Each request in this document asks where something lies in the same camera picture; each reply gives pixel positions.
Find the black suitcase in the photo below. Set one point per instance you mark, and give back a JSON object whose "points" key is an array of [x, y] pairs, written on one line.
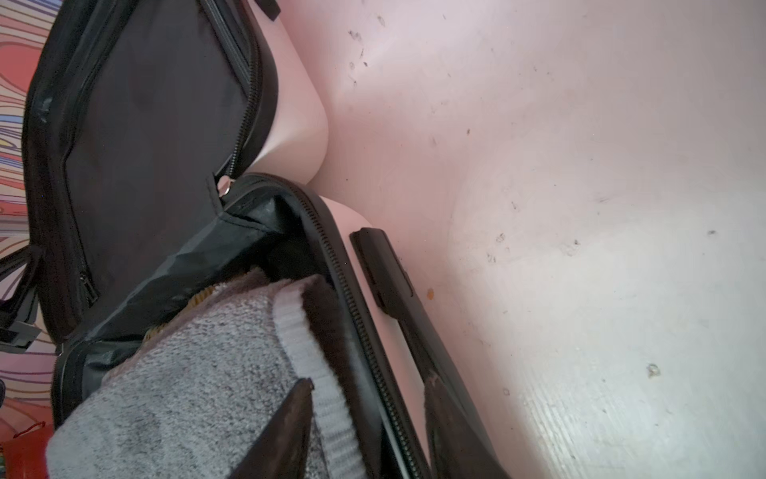
{"points": [[167, 146]]}

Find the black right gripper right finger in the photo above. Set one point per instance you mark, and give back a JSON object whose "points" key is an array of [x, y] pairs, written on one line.
{"points": [[456, 451]]}

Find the khaki shorts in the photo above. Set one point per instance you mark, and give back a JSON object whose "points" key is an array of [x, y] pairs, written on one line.
{"points": [[193, 302]]}

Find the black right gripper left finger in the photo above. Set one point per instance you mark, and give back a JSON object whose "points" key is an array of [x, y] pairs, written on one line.
{"points": [[282, 448]]}

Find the grey towel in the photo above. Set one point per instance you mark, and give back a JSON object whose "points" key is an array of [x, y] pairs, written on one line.
{"points": [[193, 399]]}

